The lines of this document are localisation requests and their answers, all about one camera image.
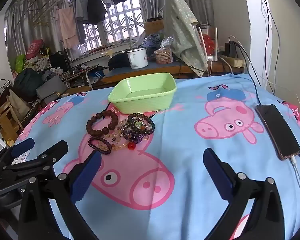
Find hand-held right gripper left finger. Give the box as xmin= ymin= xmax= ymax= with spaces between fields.
xmin=18 ymin=151 xmax=102 ymax=240

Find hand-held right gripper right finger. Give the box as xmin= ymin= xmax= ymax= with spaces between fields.
xmin=203 ymin=148 xmax=287 ymax=240

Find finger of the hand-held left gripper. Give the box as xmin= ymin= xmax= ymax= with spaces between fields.
xmin=0 ymin=138 xmax=35 ymax=167
xmin=2 ymin=140 xmax=68 ymax=178

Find purple bead bracelet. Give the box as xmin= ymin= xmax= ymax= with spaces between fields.
xmin=88 ymin=137 xmax=112 ymax=155

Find brown wooden bead bracelet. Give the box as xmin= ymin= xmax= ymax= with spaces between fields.
xmin=86 ymin=110 xmax=119 ymax=138

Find purple chip stone bracelet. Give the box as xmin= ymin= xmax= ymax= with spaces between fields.
xmin=123 ymin=129 xmax=150 ymax=143

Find dark multicolour bead bracelet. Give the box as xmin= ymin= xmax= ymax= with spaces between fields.
xmin=127 ymin=113 xmax=155 ymax=137

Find green plate with food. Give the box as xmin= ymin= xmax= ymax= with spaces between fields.
xmin=107 ymin=72 xmax=177 ymax=114

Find blue pig print blanket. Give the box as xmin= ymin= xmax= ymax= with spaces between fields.
xmin=19 ymin=73 xmax=300 ymax=240

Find wooden stool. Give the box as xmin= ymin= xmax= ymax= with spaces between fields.
xmin=0 ymin=99 xmax=23 ymax=141

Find black backpack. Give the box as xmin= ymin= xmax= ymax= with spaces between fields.
xmin=14 ymin=69 xmax=45 ymax=98

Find black power adapter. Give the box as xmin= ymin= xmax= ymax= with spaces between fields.
xmin=255 ymin=104 xmax=300 ymax=161

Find green bag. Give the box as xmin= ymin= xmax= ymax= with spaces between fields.
xmin=15 ymin=54 xmax=27 ymax=73

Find red bag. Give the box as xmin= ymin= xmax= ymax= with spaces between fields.
xmin=26 ymin=39 xmax=45 ymax=60

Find dark navy garment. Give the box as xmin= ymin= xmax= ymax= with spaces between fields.
xmin=107 ymin=53 xmax=131 ymax=72

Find beige power strip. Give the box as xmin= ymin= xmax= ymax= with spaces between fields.
xmin=219 ymin=52 xmax=245 ymax=68

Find wooden desk with blue top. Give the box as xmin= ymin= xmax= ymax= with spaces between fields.
xmin=100 ymin=57 xmax=243 ymax=83

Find black charger adapter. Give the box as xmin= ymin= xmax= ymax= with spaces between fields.
xmin=225 ymin=42 xmax=238 ymax=58

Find pink hanging garment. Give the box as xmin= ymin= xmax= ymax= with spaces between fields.
xmin=57 ymin=6 xmax=80 ymax=50

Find white enamel mug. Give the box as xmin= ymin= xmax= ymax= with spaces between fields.
xmin=126 ymin=47 xmax=149 ymax=69

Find biscuits in clear bag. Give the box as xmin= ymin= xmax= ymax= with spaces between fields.
xmin=154 ymin=36 xmax=175 ymax=65

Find blender jar with red contents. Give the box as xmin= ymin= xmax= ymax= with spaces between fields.
xmin=200 ymin=24 xmax=217 ymax=57

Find pile of blue clothes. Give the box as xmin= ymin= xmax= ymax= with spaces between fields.
xmin=144 ymin=34 xmax=165 ymax=50

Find beige dotted cloth cover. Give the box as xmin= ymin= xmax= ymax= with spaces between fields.
xmin=163 ymin=0 xmax=208 ymax=77

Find grey hanging shirt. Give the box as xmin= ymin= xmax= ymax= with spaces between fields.
xmin=74 ymin=0 xmax=89 ymax=23

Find white window grille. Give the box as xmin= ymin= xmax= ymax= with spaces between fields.
xmin=65 ymin=0 xmax=147 ymax=51

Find black hanging jacket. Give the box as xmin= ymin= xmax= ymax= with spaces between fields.
xmin=87 ymin=0 xmax=107 ymax=26

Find cardboard box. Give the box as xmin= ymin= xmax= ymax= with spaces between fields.
xmin=144 ymin=19 xmax=165 ymax=35

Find white charging cable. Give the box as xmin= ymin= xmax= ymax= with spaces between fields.
xmin=290 ymin=155 xmax=300 ymax=200

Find black cable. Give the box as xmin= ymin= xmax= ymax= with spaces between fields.
xmin=236 ymin=0 xmax=282 ymax=107

